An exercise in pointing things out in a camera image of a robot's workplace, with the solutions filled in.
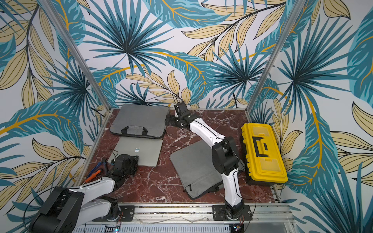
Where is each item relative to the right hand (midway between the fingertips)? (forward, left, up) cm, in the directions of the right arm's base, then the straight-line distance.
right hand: (171, 120), depth 92 cm
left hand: (-19, +20, -14) cm, 31 cm away
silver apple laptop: (-12, +16, -14) cm, 25 cm away
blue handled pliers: (-22, +45, -14) cm, 52 cm away
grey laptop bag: (-25, -14, -13) cm, 31 cm away
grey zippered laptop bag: (+12, +25, -13) cm, 31 cm away
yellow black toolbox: (-30, -49, 0) cm, 57 cm away
